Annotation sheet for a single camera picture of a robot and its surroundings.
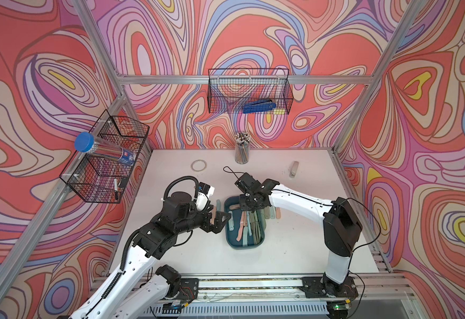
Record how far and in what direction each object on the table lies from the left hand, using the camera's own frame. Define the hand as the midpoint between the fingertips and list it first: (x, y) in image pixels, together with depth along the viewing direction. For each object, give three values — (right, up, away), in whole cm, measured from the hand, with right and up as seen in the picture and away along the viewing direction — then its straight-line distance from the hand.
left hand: (223, 212), depth 68 cm
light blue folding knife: (+22, -6, +26) cm, 34 cm away
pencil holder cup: (+8, +26, +36) cm, 46 cm away
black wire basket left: (-48, +11, +5) cm, 49 cm away
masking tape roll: (-17, +17, +45) cm, 51 cm away
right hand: (+9, -3, +19) cm, 21 cm away
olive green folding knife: (+19, -6, +26) cm, 33 cm away
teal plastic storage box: (+9, -12, +19) cm, 24 cm away
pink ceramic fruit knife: (+7, -11, +21) cm, 24 cm away
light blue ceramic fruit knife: (-4, -3, +28) cm, 29 cm away
